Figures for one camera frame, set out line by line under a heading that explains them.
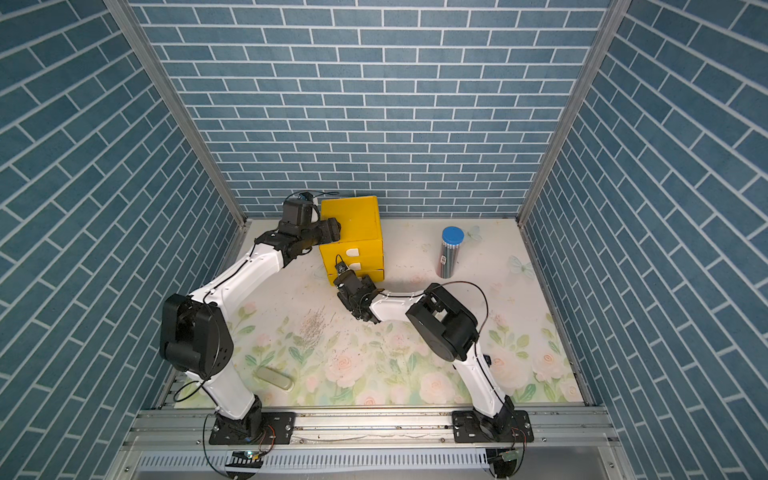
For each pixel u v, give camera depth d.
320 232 0.80
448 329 0.55
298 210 0.68
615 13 0.71
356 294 0.77
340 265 0.87
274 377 0.79
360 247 0.87
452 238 0.91
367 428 0.75
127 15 0.70
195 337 0.46
